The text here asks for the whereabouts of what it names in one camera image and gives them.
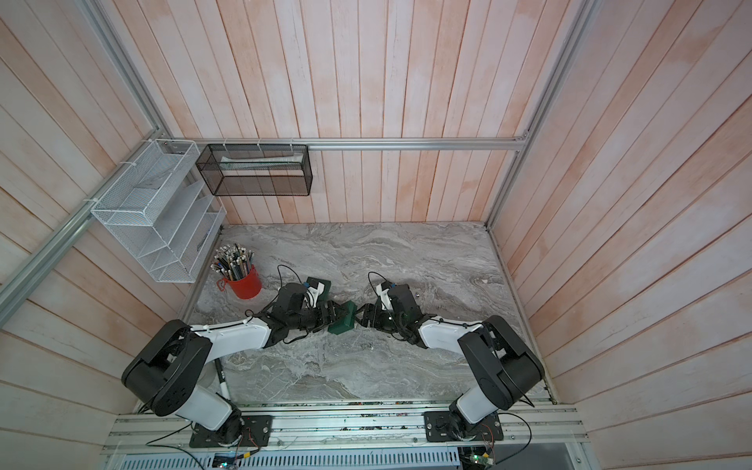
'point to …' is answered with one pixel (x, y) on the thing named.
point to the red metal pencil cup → (246, 287)
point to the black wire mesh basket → (258, 169)
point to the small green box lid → (347, 321)
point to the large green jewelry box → (325, 296)
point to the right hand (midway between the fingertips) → (361, 317)
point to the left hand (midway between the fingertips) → (342, 319)
